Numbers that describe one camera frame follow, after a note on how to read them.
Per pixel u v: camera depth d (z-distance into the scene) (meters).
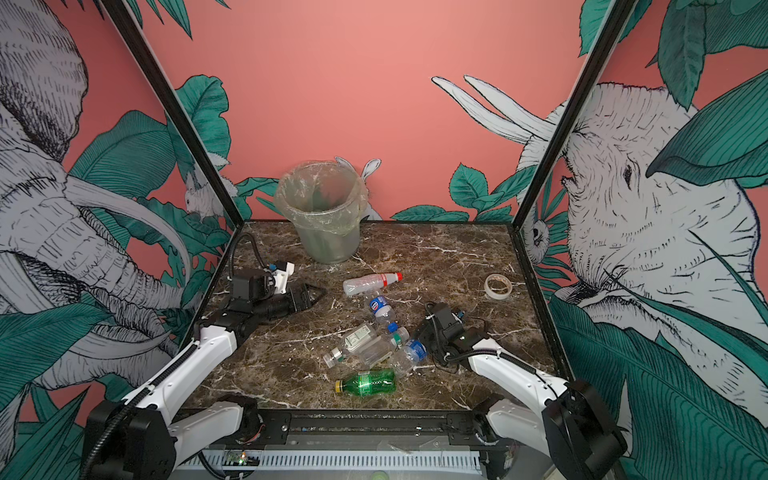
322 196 1.15
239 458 0.70
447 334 0.65
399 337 0.86
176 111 0.87
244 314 0.63
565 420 0.40
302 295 0.72
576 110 0.86
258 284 0.65
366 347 0.85
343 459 0.78
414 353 0.82
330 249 1.06
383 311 0.93
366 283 0.97
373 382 0.77
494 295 1.00
